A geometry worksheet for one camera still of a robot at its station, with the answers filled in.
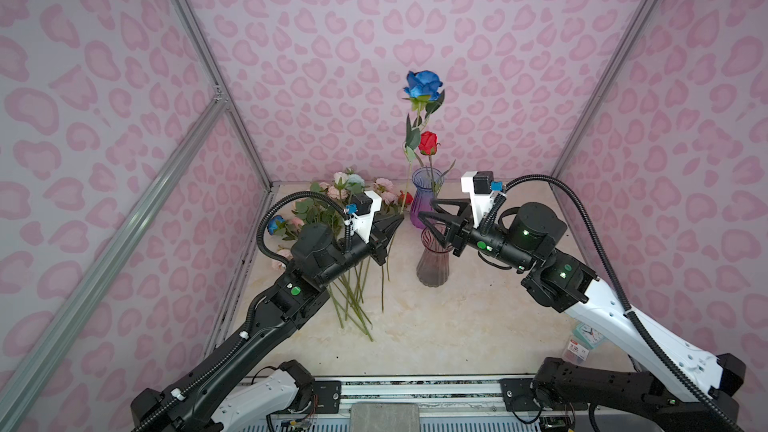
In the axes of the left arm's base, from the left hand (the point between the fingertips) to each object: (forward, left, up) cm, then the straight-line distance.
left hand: (402, 212), depth 60 cm
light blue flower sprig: (+40, +16, -32) cm, 53 cm away
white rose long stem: (+38, +20, -28) cm, 51 cm away
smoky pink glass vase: (+9, -10, -38) cm, 40 cm away
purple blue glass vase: (+15, -7, -7) cm, 18 cm away
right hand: (-2, -4, +4) cm, 6 cm away
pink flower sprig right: (+38, +4, -35) cm, 52 cm away
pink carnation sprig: (+36, +22, -32) cm, 52 cm away
